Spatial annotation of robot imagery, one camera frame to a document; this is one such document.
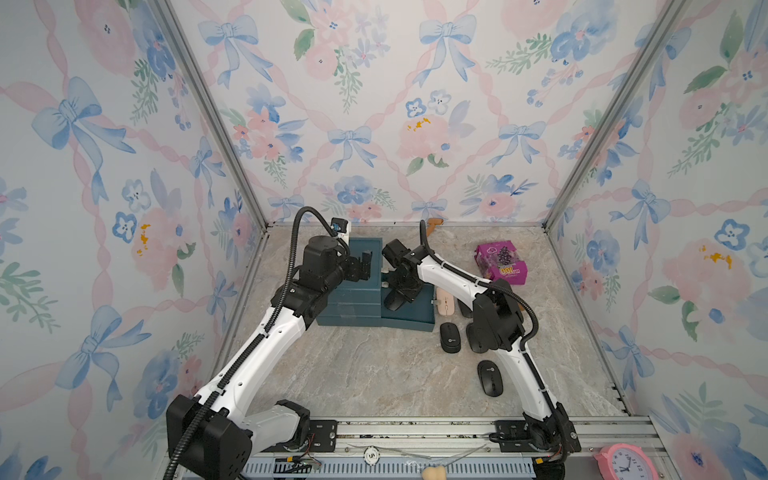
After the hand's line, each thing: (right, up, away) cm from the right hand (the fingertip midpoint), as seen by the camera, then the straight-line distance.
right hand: (395, 290), depth 99 cm
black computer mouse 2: (+26, -22, -17) cm, 38 cm away
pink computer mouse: (+16, -4, -4) cm, 17 cm away
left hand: (-11, +13, -22) cm, 28 cm away
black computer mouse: (0, -3, -3) cm, 4 cm away
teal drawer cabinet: (-11, -1, -17) cm, 21 cm away
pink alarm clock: (+52, -36, -30) cm, 70 cm away
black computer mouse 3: (+16, -13, -11) cm, 23 cm away
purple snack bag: (+36, +10, +3) cm, 37 cm away
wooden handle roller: (+15, +25, +21) cm, 36 cm away
